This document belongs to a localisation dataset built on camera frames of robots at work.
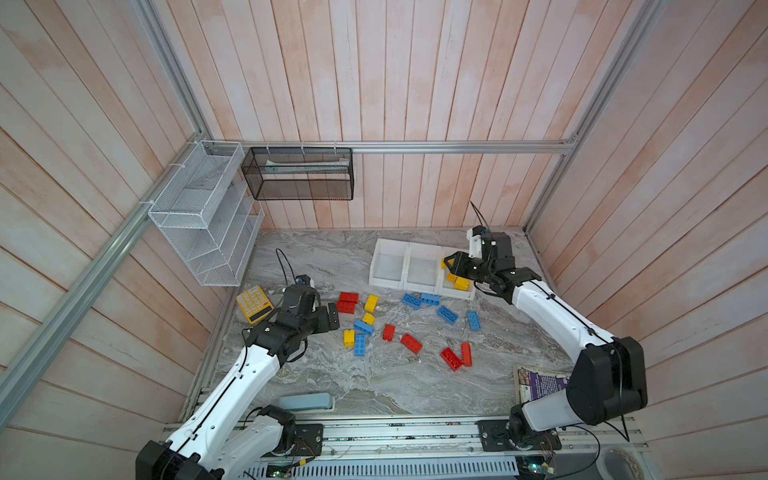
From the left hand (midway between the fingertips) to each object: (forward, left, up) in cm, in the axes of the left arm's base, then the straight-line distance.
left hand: (322, 318), depth 80 cm
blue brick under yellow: (+3, -11, -12) cm, 17 cm away
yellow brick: (0, -7, -12) cm, 13 cm away
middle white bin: (+27, -32, -13) cm, 44 cm away
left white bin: (+28, -19, -12) cm, 36 cm away
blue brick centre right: (+8, -38, -13) cm, 41 cm away
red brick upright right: (-5, -41, -12) cm, 43 cm away
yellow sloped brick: (+6, -13, -12) cm, 19 cm away
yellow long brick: (+13, -13, -13) cm, 22 cm away
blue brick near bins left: (+13, -26, -13) cm, 32 cm away
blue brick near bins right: (+14, -33, -12) cm, 38 cm away
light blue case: (-18, -1, -10) cm, 21 cm away
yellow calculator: (+12, +26, -13) cm, 32 cm away
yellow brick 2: (+15, -34, +5) cm, 38 cm away
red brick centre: (-2, -25, -13) cm, 28 cm away
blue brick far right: (+7, -47, -14) cm, 50 cm away
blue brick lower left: (-2, -10, -12) cm, 16 cm away
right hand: (+17, -36, +5) cm, 40 cm away
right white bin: (+17, -39, -11) cm, 44 cm away
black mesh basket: (+50, +12, +12) cm, 53 cm away
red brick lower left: (+10, -5, -12) cm, 16 cm away
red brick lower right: (-6, -37, -13) cm, 39 cm away
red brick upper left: (+14, -6, -12) cm, 19 cm away
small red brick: (+2, -19, -13) cm, 23 cm away
